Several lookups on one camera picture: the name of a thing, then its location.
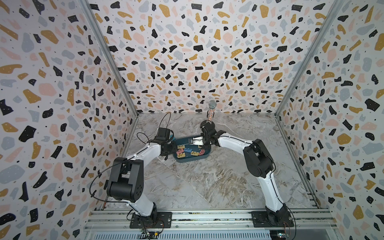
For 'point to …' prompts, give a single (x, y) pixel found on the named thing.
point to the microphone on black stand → (212, 104)
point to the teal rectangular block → (173, 138)
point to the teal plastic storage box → (187, 151)
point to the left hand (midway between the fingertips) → (176, 147)
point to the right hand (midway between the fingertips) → (200, 139)
